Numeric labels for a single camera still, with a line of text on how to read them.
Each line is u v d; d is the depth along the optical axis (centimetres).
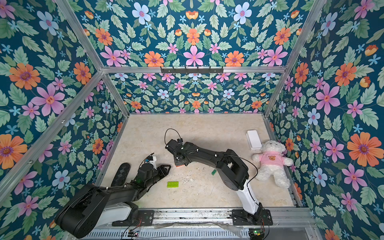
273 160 86
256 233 71
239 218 72
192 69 93
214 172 88
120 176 86
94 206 46
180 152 64
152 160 83
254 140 99
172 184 84
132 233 72
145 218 73
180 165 91
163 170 82
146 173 68
